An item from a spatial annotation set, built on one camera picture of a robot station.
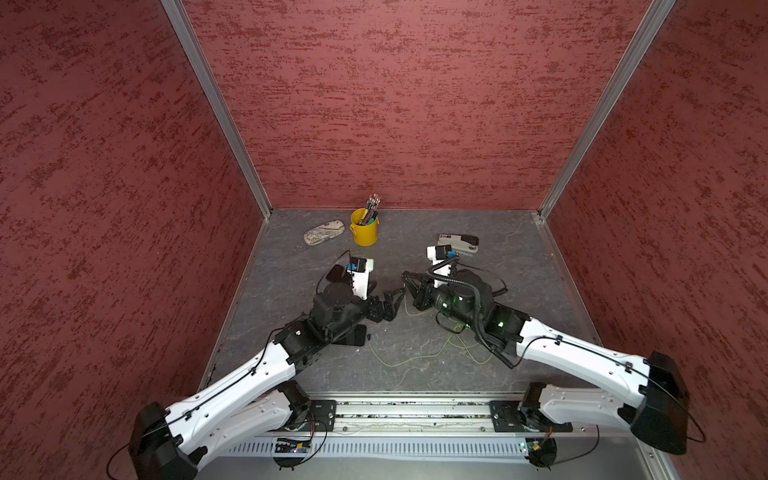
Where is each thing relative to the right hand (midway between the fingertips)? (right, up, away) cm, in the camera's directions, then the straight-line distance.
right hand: (402, 283), depth 71 cm
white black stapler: (+23, +9, +36) cm, 44 cm away
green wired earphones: (+9, -23, +13) cm, 28 cm away
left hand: (-3, -3, +1) cm, 4 cm away
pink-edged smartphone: (-10, -9, -10) cm, 17 cm away
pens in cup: (-10, +20, +32) cm, 39 cm away
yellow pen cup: (-12, +12, +36) cm, 40 cm away
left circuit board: (-28, -41, +2) cm, 50 cm away
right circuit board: (+32, -40, 0) cm, 52 cm away
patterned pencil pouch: (-28, +14, +39) cm, 50 cm away
